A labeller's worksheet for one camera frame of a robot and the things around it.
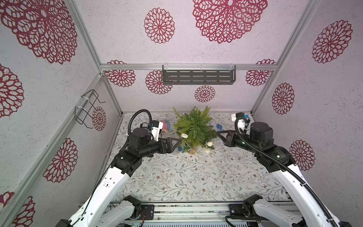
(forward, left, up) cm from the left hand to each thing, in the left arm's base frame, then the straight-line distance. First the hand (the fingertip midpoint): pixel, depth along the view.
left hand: (174, 142), depth 68 cm
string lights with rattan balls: (+2, -18, -5) cm, 19 cm away
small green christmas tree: (+8, -11, -1) cm, 14 cm away
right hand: (+2, -20, +6) cm, 21 cm away
